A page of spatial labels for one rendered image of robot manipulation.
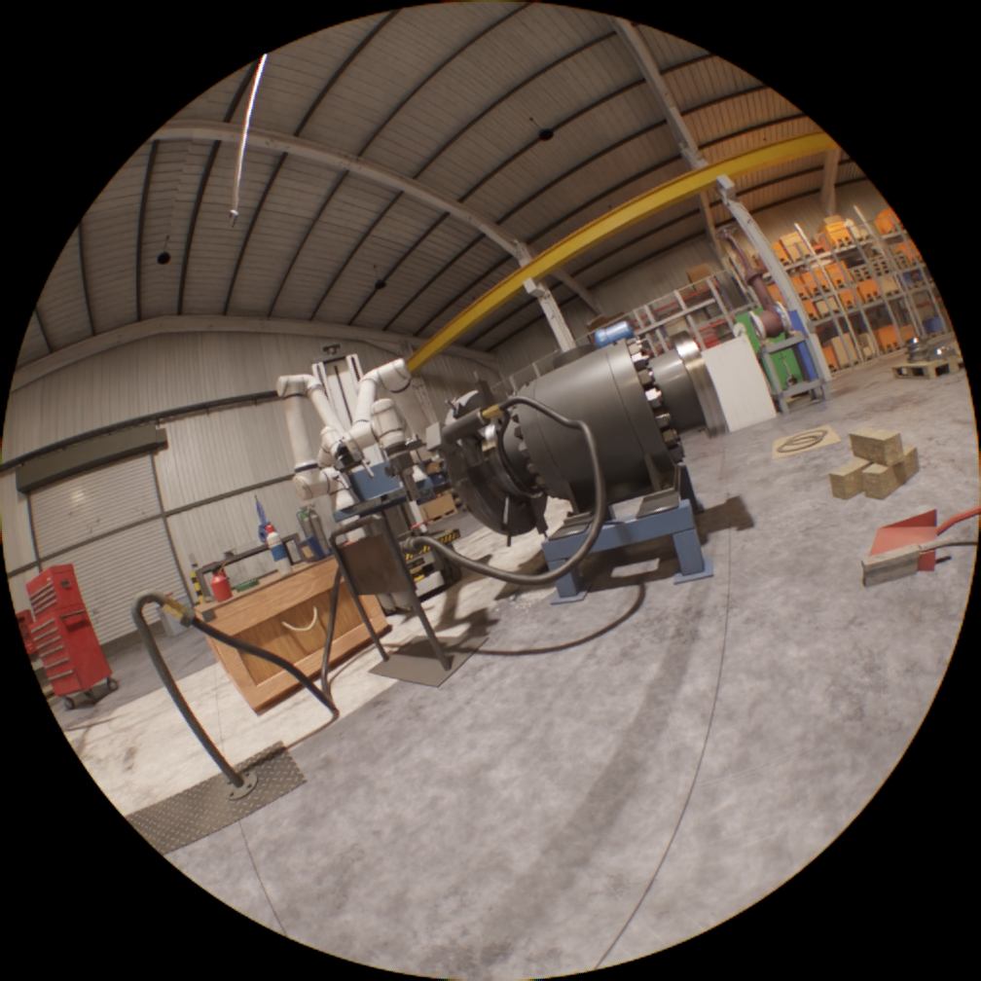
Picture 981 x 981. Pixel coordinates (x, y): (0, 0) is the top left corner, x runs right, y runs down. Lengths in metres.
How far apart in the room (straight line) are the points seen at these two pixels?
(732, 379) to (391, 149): 8.09
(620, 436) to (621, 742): 0.94
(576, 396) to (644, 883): 1.31
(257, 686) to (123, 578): 8.27
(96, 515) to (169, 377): 4.18
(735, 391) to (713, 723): 4.58
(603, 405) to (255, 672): 1.68
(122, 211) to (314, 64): 4.81
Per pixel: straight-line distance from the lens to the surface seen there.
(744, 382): 5.00
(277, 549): 1.58
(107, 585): 9.77
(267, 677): 1.55
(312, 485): 1.99
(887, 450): 1.51
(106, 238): 10.04
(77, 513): 10.23
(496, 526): 1.50
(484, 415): 1.26
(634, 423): 1.20
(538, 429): 1.30
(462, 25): 8.29
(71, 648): 3.87
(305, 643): 1.58
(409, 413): 1.92
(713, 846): 0.58
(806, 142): 11.40
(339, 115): 8.48
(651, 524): 1.14
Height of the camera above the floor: 0.54
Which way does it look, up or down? 2 degrees down
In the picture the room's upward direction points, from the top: 21 degrees counter-clockwise
